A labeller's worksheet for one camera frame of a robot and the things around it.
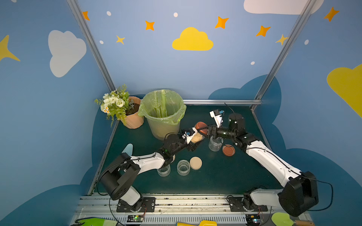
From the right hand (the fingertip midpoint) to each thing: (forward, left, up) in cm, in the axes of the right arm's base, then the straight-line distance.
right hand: (203, 128), depth 76 cm
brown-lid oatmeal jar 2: (+1, -10, -19) cm, 22 cm away
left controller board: (-41, +33, -25) cm, 59 cm away
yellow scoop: (-41, -1, -25) cm, 48 cm away
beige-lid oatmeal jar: (-19, +21, -18) cm, 33 cm away
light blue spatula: (-4, +48, -23) cm, 54 cm away
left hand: (-1, +2, -4) cm, 5 cm away
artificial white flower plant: (+12, +54, +3) cm, 55 cm away
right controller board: (-38, -27, -27) cm, 54 cm away
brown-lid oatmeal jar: (-5, +2, +2) cm, 6 cm away
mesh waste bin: (+13, +29, -23) cm, 39 cm away
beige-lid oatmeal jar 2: (-13, +10, -26) cm, 31 cm away
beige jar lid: (-10, +2, -24) cm, 27 cm away
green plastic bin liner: (+25, +28, -10) cm, 38 cm away
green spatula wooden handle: (-37, -42, -26) cm, 61 cm away
